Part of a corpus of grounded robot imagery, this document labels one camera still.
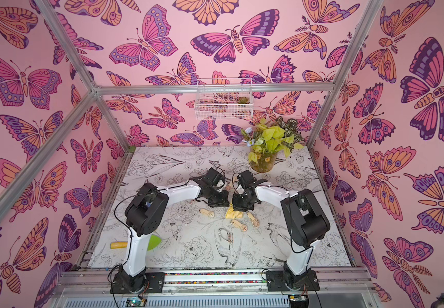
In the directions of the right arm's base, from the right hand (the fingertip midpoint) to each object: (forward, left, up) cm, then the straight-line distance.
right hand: (235, 207), depth 93 cm
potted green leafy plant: (+30, -16, +16) cm, 37 cm away
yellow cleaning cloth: (-5, +2, +2) cm, 6 cm away
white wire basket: (+49, +7, +24) cm, 55 cm away
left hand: (+1, +1, 0) cm, 2 cm away
